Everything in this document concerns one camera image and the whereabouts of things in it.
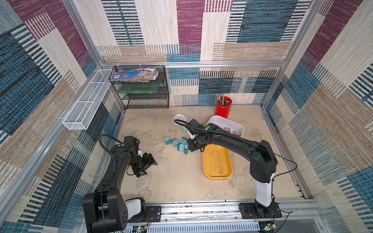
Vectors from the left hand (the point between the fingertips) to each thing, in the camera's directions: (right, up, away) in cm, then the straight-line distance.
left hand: (152, 167), depth 81 cm
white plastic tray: (+45, +24, +27) cm, 58 cm away
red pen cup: (+46, +32, +28) cm, 62 cm away
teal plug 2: (+11, +11, +16) cm, 23 cm away
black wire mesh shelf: (-3, +43, +38) cm, 57 cm away
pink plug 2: (+54, +17, +21) cm, 60 cm away
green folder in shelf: (-17, +48, +23) cm, 56 cm away
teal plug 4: (+15, +8, +15) cm, 22 cm away
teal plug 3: (+16, +12, +18) cm, 27 cm away
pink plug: (+47, +19, +25) cm, 57 cm away
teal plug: (+5, +12, +19) cm, 23 cm away
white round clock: (+13, +28, +31) cm, 44 cm away
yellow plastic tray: (+38, 0, +11) cm, 39 cm away
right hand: (+24, +10, +6) cm, 26 cm away
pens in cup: (+42, +40, +22) cm, 62 cm away
